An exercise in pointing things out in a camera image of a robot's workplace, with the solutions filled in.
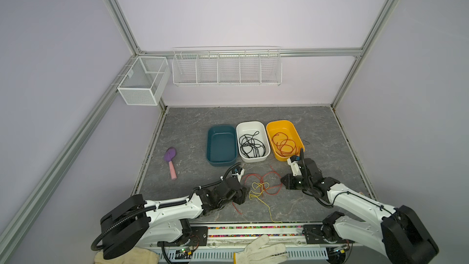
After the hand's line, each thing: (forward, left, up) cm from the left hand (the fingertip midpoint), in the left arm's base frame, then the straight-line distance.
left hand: (244, 189), depth 82 cm
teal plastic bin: (+25, +11, -1) cm, 27 cm away
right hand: (+4, -18, -2) cm, 19 cm away
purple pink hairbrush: (+22, +38, -3) cm, 44 cm away
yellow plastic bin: (+35, -21, -1) cm, 41 cm away
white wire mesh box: (+55, +51, +20) cm, 78 cm away
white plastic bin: (+36, -6, -1) cm, 37 cm away
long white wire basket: (+58, +5, +26) cm, 64 cm away
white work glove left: (-21, +43, -4) cm, 48 cm away
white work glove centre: (-24, -2, -3) cm, 24 cm away
